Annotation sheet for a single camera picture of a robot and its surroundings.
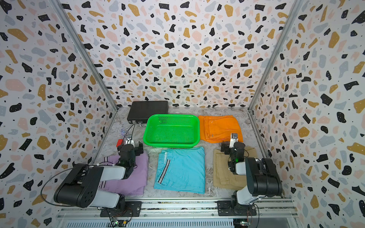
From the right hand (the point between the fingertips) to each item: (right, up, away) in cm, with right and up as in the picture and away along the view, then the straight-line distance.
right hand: (232, 141), depth 94 cm
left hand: (-65, -1, -3) cm, 65 cm away
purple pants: (-59, -22, -14) cm, 65 cm away
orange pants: (-7, +7, +12) cm, 16 cm away
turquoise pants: (-32, -16, -9) cm, 37 cm away
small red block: (-77, -2, +3) cm, 77 cm away
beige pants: (-8, -19, -11) cm, 24 cm away
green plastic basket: (-42, +6, +12) cm, 44 cm away
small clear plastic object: (-75, +6, +6) cm, 76 cm away
